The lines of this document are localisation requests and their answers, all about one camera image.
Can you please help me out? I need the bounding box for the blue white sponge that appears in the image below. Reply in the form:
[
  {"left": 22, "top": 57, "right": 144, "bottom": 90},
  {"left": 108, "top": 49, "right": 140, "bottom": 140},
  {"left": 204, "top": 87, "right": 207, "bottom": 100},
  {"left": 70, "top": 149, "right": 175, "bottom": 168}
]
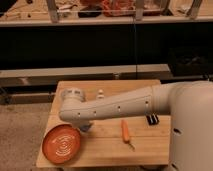
[{"left": 79, "top": 123, "right": 93, "bottom": 133}]

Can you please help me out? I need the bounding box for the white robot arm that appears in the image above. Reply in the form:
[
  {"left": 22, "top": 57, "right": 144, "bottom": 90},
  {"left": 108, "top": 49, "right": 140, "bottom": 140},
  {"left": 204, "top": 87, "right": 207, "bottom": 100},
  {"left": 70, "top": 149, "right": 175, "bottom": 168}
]
[{"left": 59, "top": 81, "right": 213, "bottom": 171}]

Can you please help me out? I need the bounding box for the orange ceramic bowl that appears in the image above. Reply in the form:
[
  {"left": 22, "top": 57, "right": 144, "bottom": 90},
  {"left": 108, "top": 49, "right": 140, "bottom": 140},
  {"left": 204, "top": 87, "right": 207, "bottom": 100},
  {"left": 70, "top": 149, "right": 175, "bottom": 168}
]
[{"left": 42, "top": 124, "right": 81, "bottom": 164}]

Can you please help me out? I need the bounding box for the clear plastic cup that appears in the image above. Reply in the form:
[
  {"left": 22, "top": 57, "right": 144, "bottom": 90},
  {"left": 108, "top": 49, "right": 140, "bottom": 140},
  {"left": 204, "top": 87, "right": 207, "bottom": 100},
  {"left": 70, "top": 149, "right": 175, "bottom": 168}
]
[{"left": 61, "top": 87, "right": 85, "bottom": 102}]

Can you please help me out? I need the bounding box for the white glue bottle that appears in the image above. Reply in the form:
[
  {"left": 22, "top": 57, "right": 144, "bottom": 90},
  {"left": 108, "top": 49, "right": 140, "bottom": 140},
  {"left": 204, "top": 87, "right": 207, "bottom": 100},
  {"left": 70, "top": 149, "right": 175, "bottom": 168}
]
[{"left": 97, "top": 89, "right": 105, "bottom": 99}]

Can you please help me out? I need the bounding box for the orange carrot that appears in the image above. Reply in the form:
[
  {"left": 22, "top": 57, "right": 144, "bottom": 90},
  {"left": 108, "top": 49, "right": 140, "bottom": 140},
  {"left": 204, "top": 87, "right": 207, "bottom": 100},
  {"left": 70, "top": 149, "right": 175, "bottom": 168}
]
[{"left": 121, "top": 120, "right": 135, "bottom": 150}]

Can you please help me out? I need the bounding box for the wooden table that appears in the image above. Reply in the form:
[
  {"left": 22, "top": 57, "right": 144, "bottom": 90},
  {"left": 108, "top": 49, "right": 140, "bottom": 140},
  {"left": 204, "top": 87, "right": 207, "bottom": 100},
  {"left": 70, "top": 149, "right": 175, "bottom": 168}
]
[{"left": 45, "top": 80, "right": 170, "bottom": 168}]

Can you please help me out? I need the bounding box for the black rectangular box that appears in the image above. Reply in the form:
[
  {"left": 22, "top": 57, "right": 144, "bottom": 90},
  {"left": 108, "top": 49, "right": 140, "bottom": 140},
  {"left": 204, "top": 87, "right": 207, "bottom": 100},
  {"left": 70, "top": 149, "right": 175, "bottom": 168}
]
[{"left": 146, "top": 114, "right": 159, "bottom": 125}]

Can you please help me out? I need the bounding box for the black object on shelf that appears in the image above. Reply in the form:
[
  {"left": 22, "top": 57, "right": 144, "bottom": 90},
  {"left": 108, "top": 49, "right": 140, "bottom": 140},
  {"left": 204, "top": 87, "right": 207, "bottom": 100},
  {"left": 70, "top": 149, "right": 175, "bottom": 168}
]
[{"left": 78, "top": 6, "right": 102, "bottom": 18}]

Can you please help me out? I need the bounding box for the red object on shelf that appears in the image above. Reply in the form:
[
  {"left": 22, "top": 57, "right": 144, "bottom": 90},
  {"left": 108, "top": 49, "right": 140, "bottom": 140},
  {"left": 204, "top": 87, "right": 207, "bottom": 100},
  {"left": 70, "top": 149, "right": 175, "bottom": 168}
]
[{"left": 101, "top": 0, "right": 135, "bottom": 17}]

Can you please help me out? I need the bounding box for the black vertical cable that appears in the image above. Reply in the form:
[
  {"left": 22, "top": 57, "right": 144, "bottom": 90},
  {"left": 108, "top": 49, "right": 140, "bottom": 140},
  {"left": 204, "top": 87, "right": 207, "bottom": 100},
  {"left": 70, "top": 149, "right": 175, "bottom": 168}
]
[{"left": 132, "top": 13, "right": 139, "bottom": 80}]

